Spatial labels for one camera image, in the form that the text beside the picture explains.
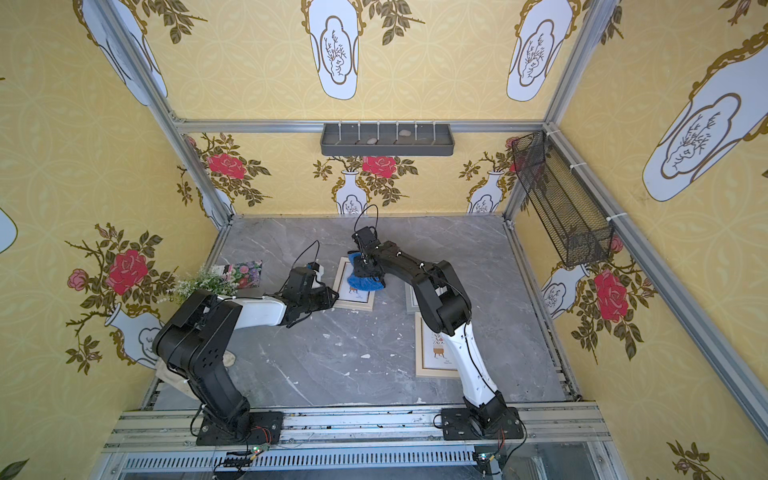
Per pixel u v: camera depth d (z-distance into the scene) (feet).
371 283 3.18
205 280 2.62
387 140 3.04
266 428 2.40
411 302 3.11
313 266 2.94
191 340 1.55
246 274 3.39
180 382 2.64
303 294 2.55
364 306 3.13
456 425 2.43
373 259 2.51
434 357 2.80
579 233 2.74
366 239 2.76
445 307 1.93
